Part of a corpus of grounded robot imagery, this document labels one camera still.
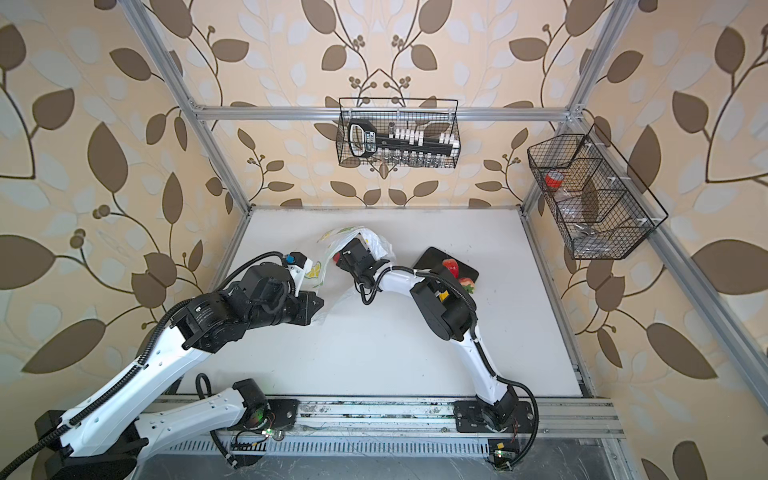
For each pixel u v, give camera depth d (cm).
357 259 79
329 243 89
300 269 61
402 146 84
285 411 75
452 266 99
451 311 57
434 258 105
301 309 59
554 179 87
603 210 73
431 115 91
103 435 39
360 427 74
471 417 73
